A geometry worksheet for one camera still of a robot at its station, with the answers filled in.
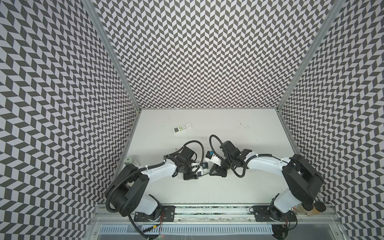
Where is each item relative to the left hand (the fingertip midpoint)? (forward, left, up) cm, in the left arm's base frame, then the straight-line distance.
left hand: (194, 170), depth 87 cm
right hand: (-4, -10, +3) cm, 12 cm away
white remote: (-2, -5, +2) cm, 6 cm away
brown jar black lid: (-20, -59, +7) cm, 63 cm away
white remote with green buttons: (+30, +10, +2) cm, 31 cm away
